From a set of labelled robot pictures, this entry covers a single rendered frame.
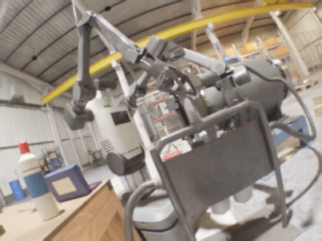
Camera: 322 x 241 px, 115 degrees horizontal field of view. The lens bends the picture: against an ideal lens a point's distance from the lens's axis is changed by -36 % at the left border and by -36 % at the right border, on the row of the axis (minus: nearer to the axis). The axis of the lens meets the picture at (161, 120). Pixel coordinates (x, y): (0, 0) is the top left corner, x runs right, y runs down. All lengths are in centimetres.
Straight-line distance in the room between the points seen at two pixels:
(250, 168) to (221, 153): 12
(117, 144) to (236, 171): 62
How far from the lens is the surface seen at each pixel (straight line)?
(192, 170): 48
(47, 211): 49
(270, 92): 137
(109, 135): 89
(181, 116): 134
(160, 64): 50
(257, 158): 56
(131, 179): 96
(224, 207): 57
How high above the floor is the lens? 59
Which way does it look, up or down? 3 degrees up
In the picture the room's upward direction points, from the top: 22 degrees counter-clockwise
